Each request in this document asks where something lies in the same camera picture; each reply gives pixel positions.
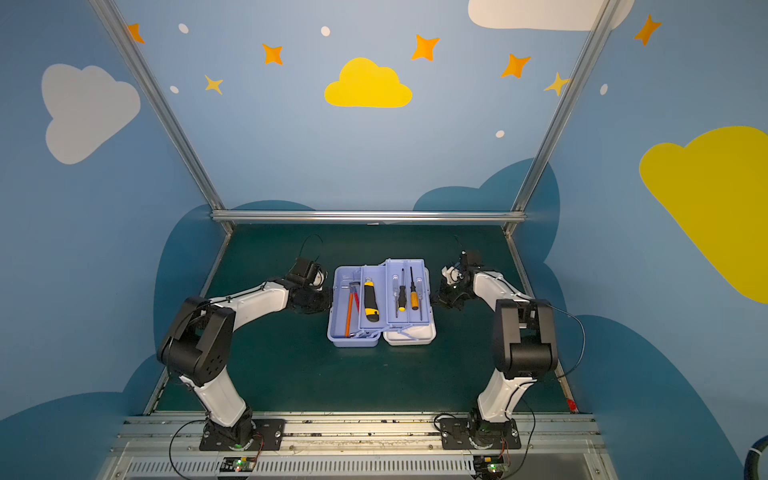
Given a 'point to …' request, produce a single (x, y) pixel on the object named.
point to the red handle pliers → (355, 294)
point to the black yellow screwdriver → (402, 301)
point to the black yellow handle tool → (370, 301)
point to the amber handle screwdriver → (414, 299)
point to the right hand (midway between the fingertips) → (432, 297)
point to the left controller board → (237, 464)
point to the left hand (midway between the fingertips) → (339, 303)
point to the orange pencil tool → (349, 313)
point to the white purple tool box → (387, 303)
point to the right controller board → (489, 466)
